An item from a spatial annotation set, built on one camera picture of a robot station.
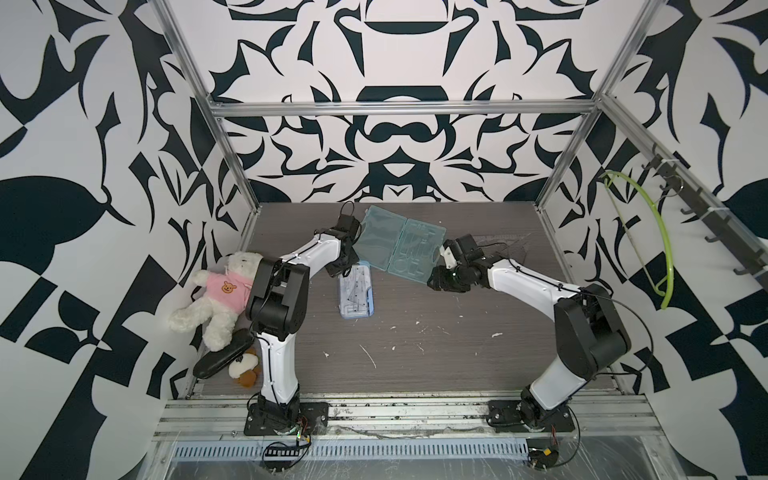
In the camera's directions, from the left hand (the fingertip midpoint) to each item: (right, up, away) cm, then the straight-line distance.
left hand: (344, 258), depth 100 cm
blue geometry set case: (+5, -10, -6) cm, 13 cm away
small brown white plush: (-23, -27, -21) cm, 41 cm away
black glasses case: (-31, -25, -20) cm, 44 cm away
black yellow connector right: (+50, -43, -29) cm, 72 cm away
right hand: (+28, -5, -9) cm, 30 cm away
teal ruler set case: (+20, +3, +7) cm, 22 cm away
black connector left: (-12, -46, -27) cm, 55 cm away
